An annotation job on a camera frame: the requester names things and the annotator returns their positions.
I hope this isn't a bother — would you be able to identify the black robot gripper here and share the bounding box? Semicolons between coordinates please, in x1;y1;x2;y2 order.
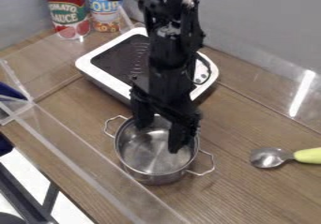
129;64;200;154

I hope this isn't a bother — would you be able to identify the silver steel pot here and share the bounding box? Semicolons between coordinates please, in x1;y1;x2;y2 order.
103;115;215;186

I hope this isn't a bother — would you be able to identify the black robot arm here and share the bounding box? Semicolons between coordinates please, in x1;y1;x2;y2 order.
109;0;206;154

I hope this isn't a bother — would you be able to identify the white and black induction stove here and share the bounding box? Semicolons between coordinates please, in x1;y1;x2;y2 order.
75;27;219;105

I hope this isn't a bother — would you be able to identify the clear acrylic barrier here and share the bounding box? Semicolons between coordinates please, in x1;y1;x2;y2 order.
0;57;191;224

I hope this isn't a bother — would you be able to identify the dark blue object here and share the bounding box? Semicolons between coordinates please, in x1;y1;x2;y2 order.
0;82;26;157

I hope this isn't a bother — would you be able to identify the alphabet soup can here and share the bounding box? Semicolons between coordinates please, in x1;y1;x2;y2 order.
88;0;123;33

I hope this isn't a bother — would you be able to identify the tomato sauce can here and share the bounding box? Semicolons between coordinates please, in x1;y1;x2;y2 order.
47;0;91;39

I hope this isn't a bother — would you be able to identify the spoon with yellow handle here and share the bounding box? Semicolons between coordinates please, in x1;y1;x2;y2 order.
250;147;321;169

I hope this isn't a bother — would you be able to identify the black table leg frame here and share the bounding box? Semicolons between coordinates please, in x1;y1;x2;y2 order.
0;163;59;224

